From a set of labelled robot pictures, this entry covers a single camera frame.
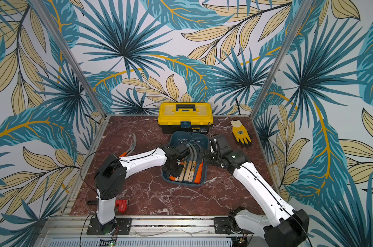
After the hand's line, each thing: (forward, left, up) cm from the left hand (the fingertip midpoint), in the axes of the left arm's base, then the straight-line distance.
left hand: (175, 176), depth 85 cm
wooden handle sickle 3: (+8, -10, -2) cm, 13 cm away
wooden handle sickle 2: (+3, -7, -3) cm, 8 cm away
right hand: (+4, -16, +14) cm, 22 cm away
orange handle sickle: (+1, -13, -3) cm, 13 cm away
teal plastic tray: (+25, -15, -1) cm, 30 cm away
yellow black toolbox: (+34, -5, +12) cm, 36 cm away
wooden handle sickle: (-1, -3, -1) cm, 3 cm away
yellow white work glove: (+34, -44, -2) cm, 55 cm away
